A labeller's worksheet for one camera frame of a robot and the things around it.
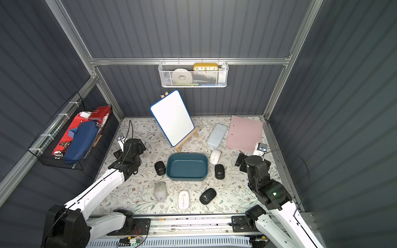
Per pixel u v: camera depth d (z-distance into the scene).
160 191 0.82
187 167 0.94
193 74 0.87
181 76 0.85
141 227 0.74
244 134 1.11
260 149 0.59
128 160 0.63
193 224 0.76
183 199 0.79
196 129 1.13
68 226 0.40
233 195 0.84
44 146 0.61
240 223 0.74
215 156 0.96
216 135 1.09
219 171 0.89
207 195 0.82
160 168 0.91
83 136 0.71
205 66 0.87
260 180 0.50
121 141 0.68
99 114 0.79
